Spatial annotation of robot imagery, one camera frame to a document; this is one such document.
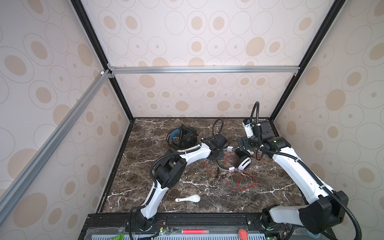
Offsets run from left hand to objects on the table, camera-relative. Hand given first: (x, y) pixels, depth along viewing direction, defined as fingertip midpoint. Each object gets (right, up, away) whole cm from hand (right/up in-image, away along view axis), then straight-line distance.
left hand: (224, 154), depth 93 cm
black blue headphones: (-27, +10, +14) cm, 32 cm away
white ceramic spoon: (-18, -22, -13) cm, 32 cm away
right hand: (+11, +11, -12) cm, 19 cm away
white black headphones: (+10, -4, -6) cm, 13 cm away
